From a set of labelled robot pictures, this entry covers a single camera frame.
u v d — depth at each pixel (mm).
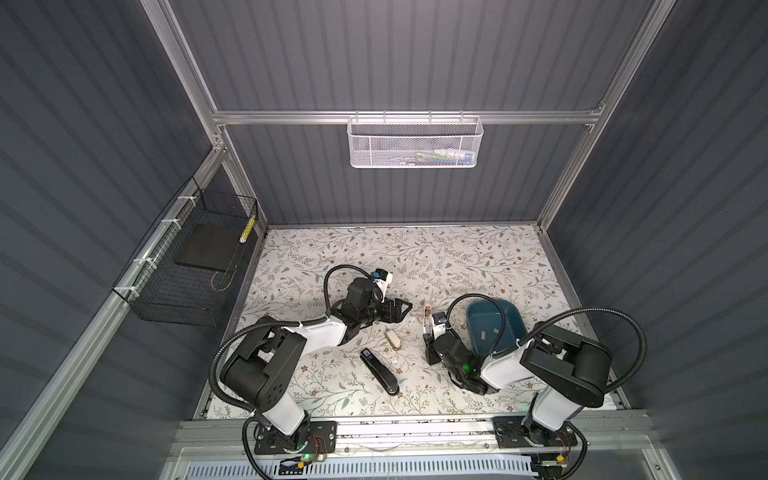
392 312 788
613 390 494
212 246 774
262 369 455
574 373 460
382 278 810
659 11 693
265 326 487
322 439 722
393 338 879
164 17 692
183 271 724
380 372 801
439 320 788
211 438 761
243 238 799
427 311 912
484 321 912
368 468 771
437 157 920
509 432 732
